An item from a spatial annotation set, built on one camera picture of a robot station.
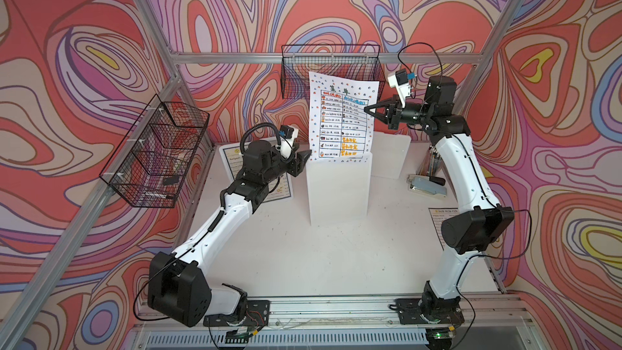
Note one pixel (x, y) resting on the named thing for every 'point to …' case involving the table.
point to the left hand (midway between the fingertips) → (306, 149)
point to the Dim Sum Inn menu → (280, 190)
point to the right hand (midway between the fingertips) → (366, 115)
